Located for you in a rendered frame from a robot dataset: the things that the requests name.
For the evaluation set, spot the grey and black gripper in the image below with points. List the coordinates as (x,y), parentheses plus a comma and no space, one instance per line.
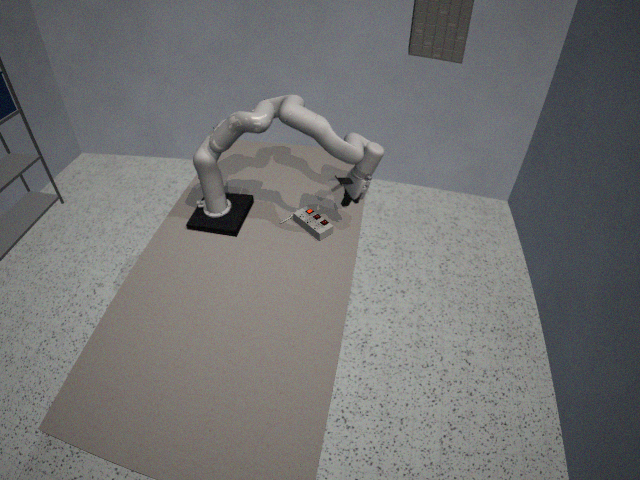
(353,191)

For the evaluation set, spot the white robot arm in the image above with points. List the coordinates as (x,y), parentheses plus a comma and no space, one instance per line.
(357,150)

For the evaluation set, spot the grey power strip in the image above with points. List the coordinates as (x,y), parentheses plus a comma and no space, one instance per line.
(312,222)

